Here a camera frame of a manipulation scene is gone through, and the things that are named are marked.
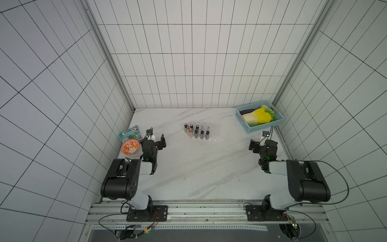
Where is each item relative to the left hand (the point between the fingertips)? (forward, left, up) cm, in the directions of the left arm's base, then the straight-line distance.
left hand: (154, 137), depth 95 cm
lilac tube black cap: (+8, -35, 0) cm, 36 cm away
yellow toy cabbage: (+19, -75, +1) cm, 77 cm away
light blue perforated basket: (+18, -88, 0) cm, 89 cm away
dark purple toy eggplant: (+26, -66, -2) cm, 71 cm away
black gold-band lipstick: (+8, -20, 0) cm, 21 cm away
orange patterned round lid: (-4, +16, -5) cm, 17 cm away
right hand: (0, -65, 0) cm, 65 cm away
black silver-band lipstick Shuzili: (+3, -31, -1) cm, 31 cm away
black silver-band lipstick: (+4, -27, -1) cm, 27 cm away
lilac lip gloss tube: (+9, -31, -1) cm, 32 cm away
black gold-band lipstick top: (+9, -28, 0) cm, 29 cm away
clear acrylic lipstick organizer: (+7, -29, -2) cm, 30 cm away
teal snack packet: (+5, +17, -4) cm, 19 cm away
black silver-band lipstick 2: (+3, -34, -2) cm, 35 cm away
